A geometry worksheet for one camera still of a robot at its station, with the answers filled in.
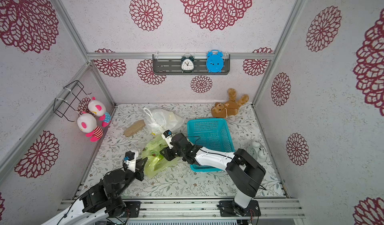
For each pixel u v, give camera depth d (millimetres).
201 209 755
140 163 698
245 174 460
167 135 741
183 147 657
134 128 1042
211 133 1031
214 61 898
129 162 614
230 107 1064
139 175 637
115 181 531
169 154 730
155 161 706
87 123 838
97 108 919
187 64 898
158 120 963
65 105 750
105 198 558
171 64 928
